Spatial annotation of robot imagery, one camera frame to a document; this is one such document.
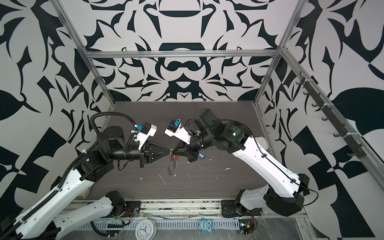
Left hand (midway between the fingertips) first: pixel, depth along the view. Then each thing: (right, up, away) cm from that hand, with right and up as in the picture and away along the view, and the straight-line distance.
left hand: (170, 149), depth 55 cm
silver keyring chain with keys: (+1, -3, +2) cm, 4 cm away
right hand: (+1, -1, +1) cm, 2 cm away
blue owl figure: (+14, -38, +14) cm, 42 cm away
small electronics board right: (+34, -39, +16) cm, 54 cm away
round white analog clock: (-12, -37, +11) cm, 41 cm away
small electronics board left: (-29, -41, +18) cm, 53 cm away
